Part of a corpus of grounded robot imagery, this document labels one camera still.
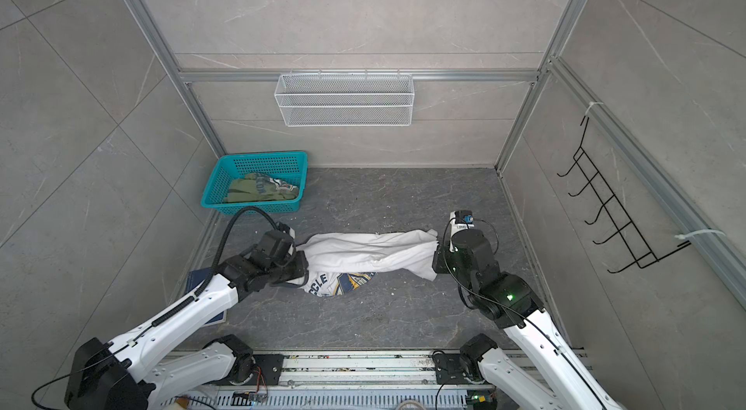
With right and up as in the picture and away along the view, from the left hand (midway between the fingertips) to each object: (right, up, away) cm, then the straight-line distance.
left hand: (309, 258), depth 82 cm
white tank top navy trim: (+10, -1, -1) cm, 11 cm away
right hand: (+36, +7, -9) cm, 38 cm away
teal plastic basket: (-17, +30, +33) cm, 47 cm away
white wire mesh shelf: (+8, +52, +18) cm, 55 cm away
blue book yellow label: (-36, -7, +6) cm, 38 cm away
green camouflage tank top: (-24, +21, +23) cm, 39 cm away
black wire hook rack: (+74, +7, -24) cm, 78 cm away
